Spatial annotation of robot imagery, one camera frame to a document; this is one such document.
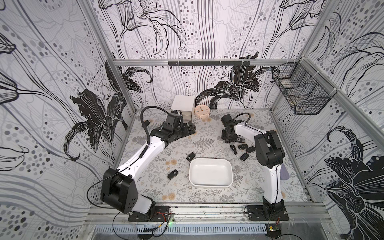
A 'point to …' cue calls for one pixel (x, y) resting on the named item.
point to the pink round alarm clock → (202, 111)
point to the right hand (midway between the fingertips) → (228, 136)
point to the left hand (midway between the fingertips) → (190, 132)
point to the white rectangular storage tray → (207, 172)
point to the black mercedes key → (233, 149)
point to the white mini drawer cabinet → (186, 104)
